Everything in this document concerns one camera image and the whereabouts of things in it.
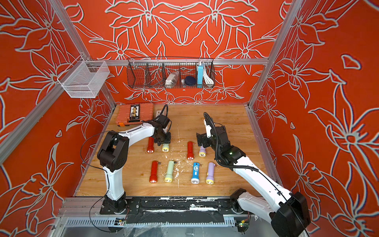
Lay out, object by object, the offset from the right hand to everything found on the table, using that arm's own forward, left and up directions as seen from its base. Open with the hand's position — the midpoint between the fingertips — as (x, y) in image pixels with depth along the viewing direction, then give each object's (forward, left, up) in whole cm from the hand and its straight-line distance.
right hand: (201, 131), depth 77 cm
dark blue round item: (+35, +7, +7) cm, 37 cm away
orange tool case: (+26, +40, -15) cm, 50 cm away
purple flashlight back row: (-3, -1, -18) cm, 19 cm away
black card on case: (+26, +48, -14) cm, 56 cm away
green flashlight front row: (-19, +18, -18) cm, 32 cm away
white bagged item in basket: (+33, +19, +10) cm, 39 cm away
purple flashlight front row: (-18, -5, -19) cm, 26 cm away
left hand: (+6, +21, -20) cm, 29 cm away
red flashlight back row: (-1, +32, -19) cm, 37 cm away
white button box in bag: (+29, +32, -17) cm, 46 cm away
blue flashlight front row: (-19, +3, -18) cm, 27 cm away
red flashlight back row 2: (-4, +6, -19) cm, 21 cm away
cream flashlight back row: (-1, +22, -16) cm, 27 cm away
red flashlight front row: (-18, +27, -20) cm, 38 cm away
